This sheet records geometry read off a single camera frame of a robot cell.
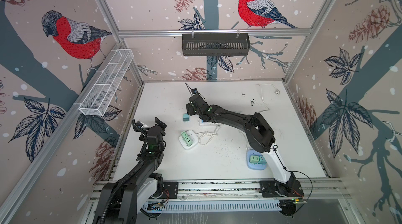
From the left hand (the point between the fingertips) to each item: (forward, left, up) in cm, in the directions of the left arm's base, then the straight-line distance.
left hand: (151, 122), depth 84 cm
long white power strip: (+5, -27, -10) cm, 29 cm away
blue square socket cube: (-20, -55, -11) cm, 60 cm away
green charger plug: (-5, -18, -6) cm, 19 cm away
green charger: (+9, -17, -10) cm, 22 cm away
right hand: (+14, -20, -4) cm, 25 cm away
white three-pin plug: (+31, -83, -11) cm, 89 cm away
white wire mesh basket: (+13, +22, +18) cm, 31 cm away
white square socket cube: (-4, -23, -10) cm, 25 cm away
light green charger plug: (-9, -20, -6) cm, 23 cm away
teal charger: (-19, -54, -5) cm, 57 cm away
